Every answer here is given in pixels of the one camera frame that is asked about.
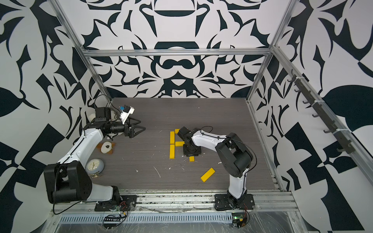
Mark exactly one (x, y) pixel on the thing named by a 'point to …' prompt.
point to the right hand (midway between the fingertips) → (189, 152)
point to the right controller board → (240, 218)
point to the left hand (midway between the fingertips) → (140, 123)
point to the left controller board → (110, 222)
